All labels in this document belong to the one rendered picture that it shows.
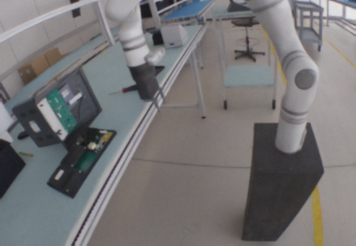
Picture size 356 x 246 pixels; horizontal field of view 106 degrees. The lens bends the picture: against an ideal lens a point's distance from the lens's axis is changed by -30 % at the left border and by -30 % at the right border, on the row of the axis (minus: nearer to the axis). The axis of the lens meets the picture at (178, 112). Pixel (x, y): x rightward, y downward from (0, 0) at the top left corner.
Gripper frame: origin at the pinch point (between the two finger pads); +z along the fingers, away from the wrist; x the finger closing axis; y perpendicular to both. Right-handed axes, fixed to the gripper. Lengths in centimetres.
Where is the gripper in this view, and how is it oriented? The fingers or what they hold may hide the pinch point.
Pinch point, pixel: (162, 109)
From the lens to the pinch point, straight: 64.8
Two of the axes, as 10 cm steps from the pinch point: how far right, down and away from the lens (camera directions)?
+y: -9.4, 0.1, 3.4
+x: -2.6, 6.2, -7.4
